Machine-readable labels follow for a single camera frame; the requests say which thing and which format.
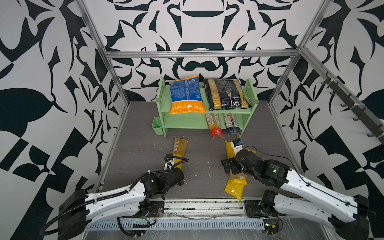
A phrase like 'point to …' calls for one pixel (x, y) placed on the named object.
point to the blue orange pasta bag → (186, 96)
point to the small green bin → (156, 125)
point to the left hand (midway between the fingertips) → (179, 167)
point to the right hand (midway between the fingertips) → (229, 159)
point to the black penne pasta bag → (225, 94)
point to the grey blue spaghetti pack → (232, 123)
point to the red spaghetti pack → (214, 125)
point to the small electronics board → (271, 226)
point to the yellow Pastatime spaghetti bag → (235, 185)
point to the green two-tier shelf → (197, 120)
